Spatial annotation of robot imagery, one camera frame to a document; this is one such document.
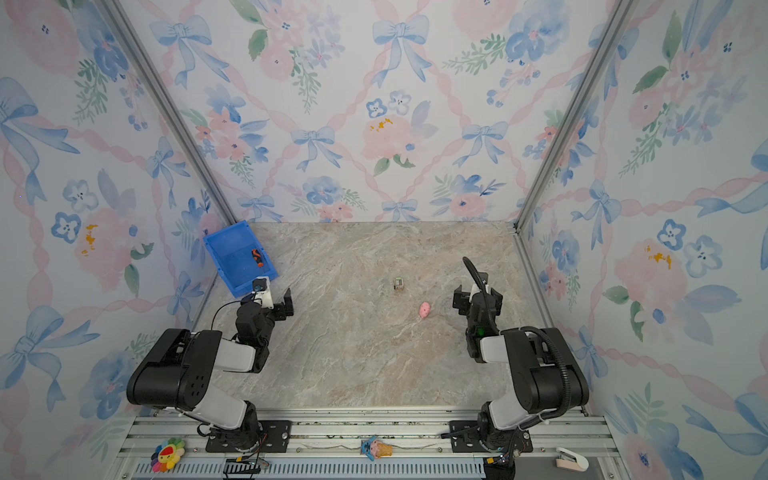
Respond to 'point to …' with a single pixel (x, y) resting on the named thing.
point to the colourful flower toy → (167, 455)
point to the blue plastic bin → (239, 257)
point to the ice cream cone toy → (375, 449)
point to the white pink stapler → (570, 460)
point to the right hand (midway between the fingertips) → (478, 286)
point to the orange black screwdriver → (256, 256)
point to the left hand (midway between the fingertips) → (274, 288)
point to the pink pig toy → (424, 309)
